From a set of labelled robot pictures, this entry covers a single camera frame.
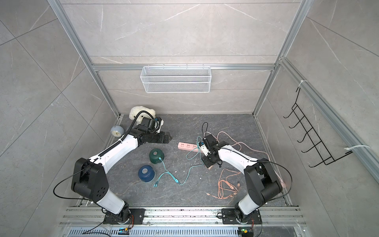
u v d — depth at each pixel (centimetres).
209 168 80
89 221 73
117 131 100
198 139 104
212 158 76
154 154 85
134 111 95
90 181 44
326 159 58
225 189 82
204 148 83
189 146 98
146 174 78
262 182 44
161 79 100
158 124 74
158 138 78
